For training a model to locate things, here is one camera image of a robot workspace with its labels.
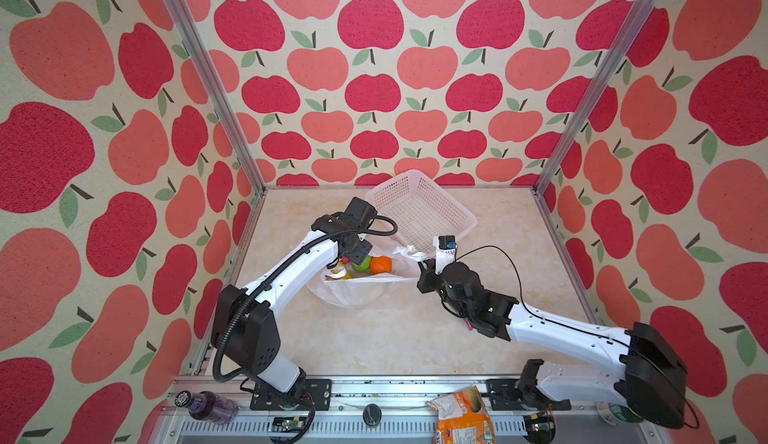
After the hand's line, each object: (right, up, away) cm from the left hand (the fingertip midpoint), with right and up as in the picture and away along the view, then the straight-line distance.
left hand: (356, 246), depth 85 cm
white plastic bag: (+3, -10, -8) cm, 13 cm away
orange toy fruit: (+7, -7, +8) cm, 12 cm away
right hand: (+19, -2, -7) cm, 20 cm away
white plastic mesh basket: (+23, +11, +29) cm, 39 cm away
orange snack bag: (+26, -38, -17) cm, 49 cm away
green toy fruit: (+2, -7, +8) cm, 11 cm away
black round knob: (+6, -34, -22) cm, 41 cm away
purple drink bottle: (-30, -33, -21) cm, 49 cm away
